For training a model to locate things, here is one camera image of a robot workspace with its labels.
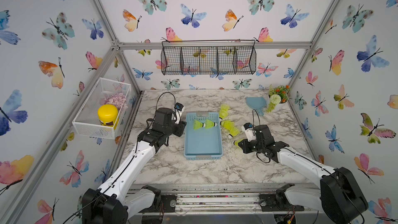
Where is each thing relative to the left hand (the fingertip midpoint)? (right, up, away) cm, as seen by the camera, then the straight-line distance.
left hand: (183, 119), depth 80 cm
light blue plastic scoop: (+49, +10, +34) cm, 60 cm away
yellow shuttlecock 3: (+29, -14, +10) cm, 34 cm away
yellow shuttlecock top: (+24, +3, +24) cm, 34 cm away
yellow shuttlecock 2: (+29, -9, +15) cm, 34 cm away
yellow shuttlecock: (+27, -5, +18) cm, 33 cm away
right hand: (+31, -13, +6) cm, 34 cm away
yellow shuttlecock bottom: (+14, -4, +19) cm, 24 cm away
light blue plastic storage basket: (+10, -17, +17) cm, 26 cm away
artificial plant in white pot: (+57, +13, +18) cm, 61 cm away
